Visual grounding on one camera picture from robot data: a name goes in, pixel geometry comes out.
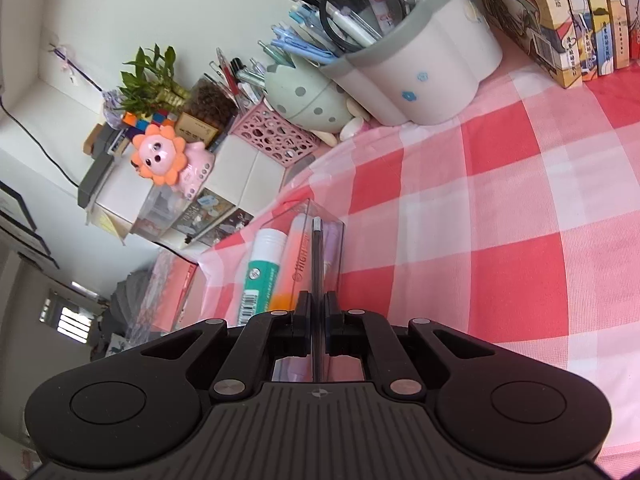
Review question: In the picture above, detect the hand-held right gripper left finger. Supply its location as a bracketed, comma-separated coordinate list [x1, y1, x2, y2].
[140, 291, 313, 403]

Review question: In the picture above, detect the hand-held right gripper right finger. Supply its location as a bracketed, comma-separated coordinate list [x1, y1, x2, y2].
[324, 291, 496, 403]

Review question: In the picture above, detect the black case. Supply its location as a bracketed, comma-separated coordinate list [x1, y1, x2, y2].
[311, 216, 323, 383]

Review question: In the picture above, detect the orange highlighter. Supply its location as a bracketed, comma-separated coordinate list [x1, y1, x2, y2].
[267, 215, 313, 313]

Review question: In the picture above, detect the green and white glue stick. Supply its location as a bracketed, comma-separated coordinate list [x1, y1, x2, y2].
[236, 228, 288, 328]

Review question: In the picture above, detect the purple pen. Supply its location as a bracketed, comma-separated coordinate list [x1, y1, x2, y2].
[277, 222, 346, 383]

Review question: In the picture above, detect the clear plastic box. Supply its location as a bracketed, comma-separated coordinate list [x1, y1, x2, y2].
[197, 199, 368, 383]

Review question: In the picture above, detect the pink patterned folder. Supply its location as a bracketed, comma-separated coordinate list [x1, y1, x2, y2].
[125, 250, 201, 336]

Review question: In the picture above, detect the clear printed drawer organizer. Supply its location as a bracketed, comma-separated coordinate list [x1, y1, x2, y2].
[131, 182, 256, 251]

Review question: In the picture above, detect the white desktop drawer cabinet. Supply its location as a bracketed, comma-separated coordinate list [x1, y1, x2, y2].
[200, 135, 317, 221]

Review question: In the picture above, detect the grey cloth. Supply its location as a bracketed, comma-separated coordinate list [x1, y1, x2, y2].
[100, 270, 151, 331]

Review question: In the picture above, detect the pink perforated pen holder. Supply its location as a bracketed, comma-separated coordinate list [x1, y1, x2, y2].
[229, 107, 321, 168]

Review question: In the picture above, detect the red checkered tablecloth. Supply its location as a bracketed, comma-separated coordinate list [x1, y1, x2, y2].
[197, 60, 640, 461]

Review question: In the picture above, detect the yellow paper note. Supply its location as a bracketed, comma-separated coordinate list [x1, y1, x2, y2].
[87, 207, 126, 246]

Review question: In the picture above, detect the pink and orange lion toy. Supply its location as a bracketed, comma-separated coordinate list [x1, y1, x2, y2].
[131, 124, 217, 198]

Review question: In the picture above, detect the mint egg-shaped holder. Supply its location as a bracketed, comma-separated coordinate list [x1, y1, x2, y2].
[263, 57, 373, 147]

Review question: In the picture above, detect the white cardboard box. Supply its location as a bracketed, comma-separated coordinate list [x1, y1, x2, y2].
[95, 160, 156, 226]

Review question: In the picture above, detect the window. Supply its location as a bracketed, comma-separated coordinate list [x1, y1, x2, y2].
[40, 285, 96, 346]

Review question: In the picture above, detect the clear jar of brown seeds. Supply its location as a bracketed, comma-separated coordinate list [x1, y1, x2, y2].
[182, 74, 240, 133]

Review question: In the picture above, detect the grey notebook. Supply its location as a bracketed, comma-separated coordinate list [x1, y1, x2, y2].
[77, 150, 121, 209]

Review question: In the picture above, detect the bunch of red and black pens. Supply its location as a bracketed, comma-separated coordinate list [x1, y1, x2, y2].
[209, 47, 268, 116]

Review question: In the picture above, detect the colourful puzzle cube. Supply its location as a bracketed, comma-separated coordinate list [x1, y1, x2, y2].
[122, 110, 178, 131]

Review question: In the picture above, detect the dark small box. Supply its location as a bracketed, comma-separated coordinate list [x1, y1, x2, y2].
[82, 122, 128, 157]

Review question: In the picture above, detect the grey click pen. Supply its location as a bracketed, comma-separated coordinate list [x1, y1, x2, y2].
[256, 39, 296, 68]

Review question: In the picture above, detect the bunch of pastel pens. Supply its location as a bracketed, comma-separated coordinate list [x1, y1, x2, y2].
[260, 0, 448, 66]

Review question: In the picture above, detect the white cloud-shaped pen holder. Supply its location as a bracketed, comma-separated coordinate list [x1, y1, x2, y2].
[320, 0, 503, 127]

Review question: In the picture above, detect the purple hanging ornament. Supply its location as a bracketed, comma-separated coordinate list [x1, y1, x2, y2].
[47, 42, 126, 111]

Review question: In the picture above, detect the green bamboo plant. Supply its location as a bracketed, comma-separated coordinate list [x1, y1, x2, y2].
[119, 44, 193, 116]

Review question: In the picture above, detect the black magnifying glass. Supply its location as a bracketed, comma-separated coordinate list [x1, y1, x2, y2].
[320, 0, 406, 56]

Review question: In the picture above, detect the illustrated paperback book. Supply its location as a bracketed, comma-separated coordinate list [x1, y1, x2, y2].
[600, 0, 632, 71]
[577, 0, 617, 77]
[555, 0, 601, 82]
[467, 0, 585, 90]
[622, 0, 640, 61]

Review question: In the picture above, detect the black picture frame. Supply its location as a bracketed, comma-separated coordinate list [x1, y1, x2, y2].
[0, 215, 60, 271]
[0, 182, 38, 231]

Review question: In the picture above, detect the black cable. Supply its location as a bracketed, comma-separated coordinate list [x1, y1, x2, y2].
[0, 100, 81, 188]

